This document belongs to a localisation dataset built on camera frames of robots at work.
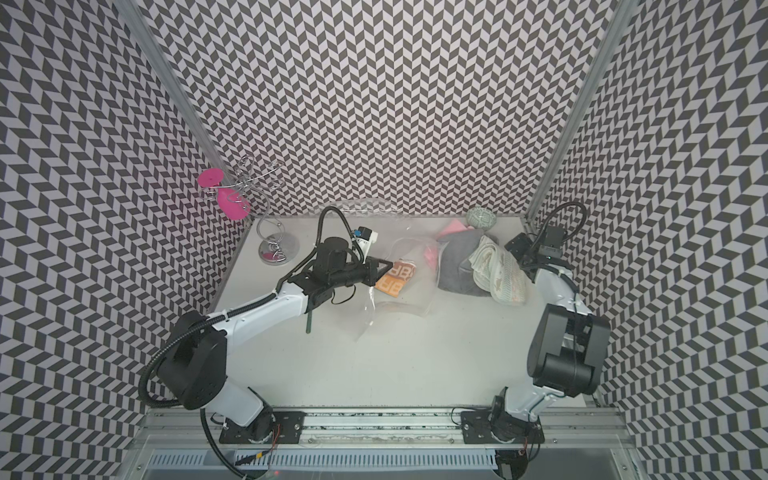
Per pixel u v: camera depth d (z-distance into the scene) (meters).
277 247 1.08
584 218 0.71
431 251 1.02
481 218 1.16
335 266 0.66
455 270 0.94
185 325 0.45
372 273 0.72
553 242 0.68
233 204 0.95
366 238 0.74
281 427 0.72
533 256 0.69
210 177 0.87
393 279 0.96
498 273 0.89
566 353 0.45
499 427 0.68
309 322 0.91
